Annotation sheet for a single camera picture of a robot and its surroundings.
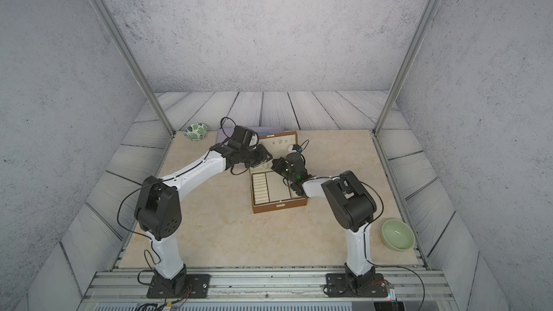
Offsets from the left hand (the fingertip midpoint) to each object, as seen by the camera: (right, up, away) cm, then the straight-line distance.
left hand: (275, 157), depth 88 cm
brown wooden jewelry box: (-2, -14, +3) cm, 14 cm away
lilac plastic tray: (-17, +9, -13) cm, 23 cm away
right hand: (-2, -1, +7) cm, 8 cm away
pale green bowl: (+47, -29, -6) cm, 55 cm away
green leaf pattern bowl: (-44, +13, +31) cm, 56 cm away
